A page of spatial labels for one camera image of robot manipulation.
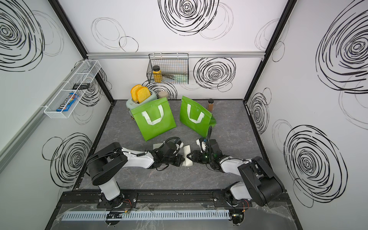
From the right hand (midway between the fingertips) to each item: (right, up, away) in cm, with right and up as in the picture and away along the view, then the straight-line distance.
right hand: (189, 157), depth 85 cm
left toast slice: (-38, +41, +11) cm, 57 cm away
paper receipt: (-22, +5, +9) cm, 24 cm away
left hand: (-3, -3, +2) cm, 5 cm away
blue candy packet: (-60, +31, -15) cm, 69 cm away
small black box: (-59, +42, -6) cm, 73 cm away
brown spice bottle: (+17, +33, +23) cm, 43 cm away
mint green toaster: (-40, +32, +11) cm, 52 cm away
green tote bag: (-23, +23, +5) cm, 33 cm away
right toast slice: (-32, +40, +12) cm, 53 cm away
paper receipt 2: (-2, +4, +3) cm, 5 cm away
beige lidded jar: (-22, +43, +33) cm, 58 cm away
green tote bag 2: (+4, +23, +5) cm, 24 cm away
